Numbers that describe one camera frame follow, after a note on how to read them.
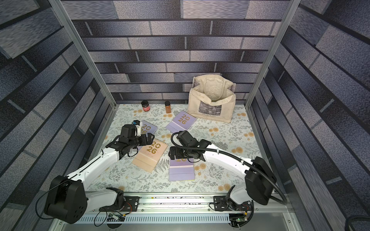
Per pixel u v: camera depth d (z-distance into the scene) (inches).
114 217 28.0
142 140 30.1
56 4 26.9
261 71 38.5
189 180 32.0
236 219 27.5
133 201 29.2
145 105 43.8
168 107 43.4
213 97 44.8
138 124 30.4
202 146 22.8
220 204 28.6
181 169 33.3
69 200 15.9
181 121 42.1
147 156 35.4
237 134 40.5
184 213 28.7
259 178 16.3
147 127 40.7
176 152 27.4
